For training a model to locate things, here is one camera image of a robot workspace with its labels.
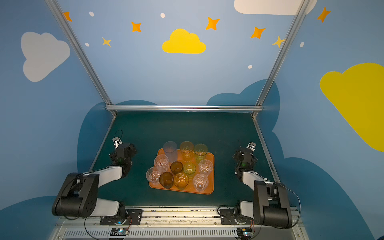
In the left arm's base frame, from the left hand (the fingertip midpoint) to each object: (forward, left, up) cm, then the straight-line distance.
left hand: (125, 147), depth 92 cm
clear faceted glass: (-8, -23, -3) cm, 25 cm away
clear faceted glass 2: (-15, -19, -6) cm, 25 cm away
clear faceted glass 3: (-10, -50, -6) cm, 51 cm away
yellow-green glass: (-4, -46, +4) cm, 47 cm away
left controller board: (-43, -7, -9) cm, 44 cm away
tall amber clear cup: (-18, -35, -7) cm, 40 cm away
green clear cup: (-11, -40, -5) cm, 42 cm away
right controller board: (-43, -68, -9) cm, 81 cm away
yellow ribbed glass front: (-3, -38, +5) cm, 39 cm away
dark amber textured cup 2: (-12, -33, -1) cm, 35 cm away
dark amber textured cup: (-19, -28, -4) cm, 33 cm away
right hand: (-1, -76, -1) cm, 76 cm away
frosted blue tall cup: (-2, -28, +2) cm, 28 cm away
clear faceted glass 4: (-18, -47, -7) cm, 51 cm away
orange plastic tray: (-22, -41, -8) cm, 47 cm away
